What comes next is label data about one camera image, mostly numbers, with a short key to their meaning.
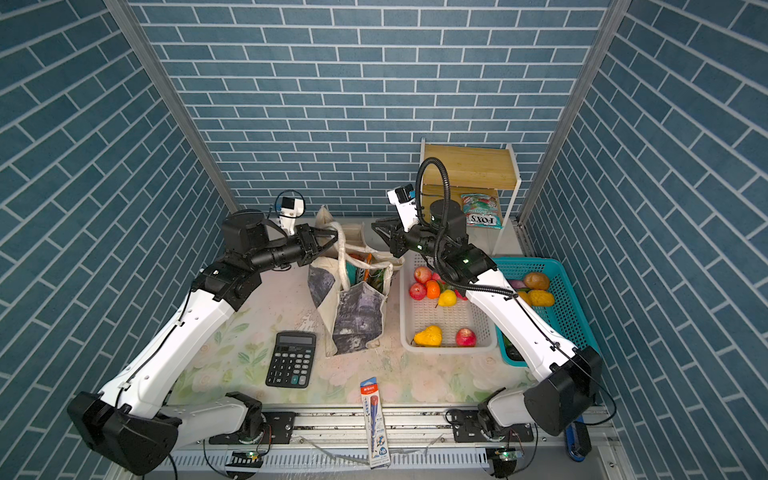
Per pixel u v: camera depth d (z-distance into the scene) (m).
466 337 0.84
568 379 0.39
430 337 0.83
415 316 0.93
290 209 0.63
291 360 0.83
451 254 0.54
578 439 0.68
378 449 0.70
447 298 0.94
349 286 0.64
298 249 0.60
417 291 0.94
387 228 0.62
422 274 0.98
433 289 0.94
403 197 0.58
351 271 0.62
